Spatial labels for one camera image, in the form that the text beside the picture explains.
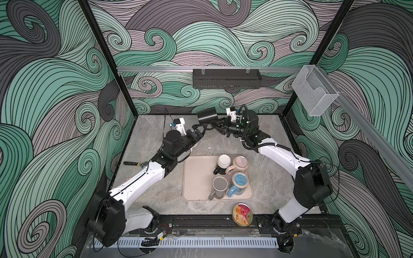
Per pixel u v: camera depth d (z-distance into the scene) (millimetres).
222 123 722
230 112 759
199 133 655
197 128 660
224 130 713
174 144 573
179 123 698
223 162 838
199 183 877
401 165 505
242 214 731
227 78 957
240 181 760
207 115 761
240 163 761
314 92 790
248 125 621
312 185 443
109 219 399
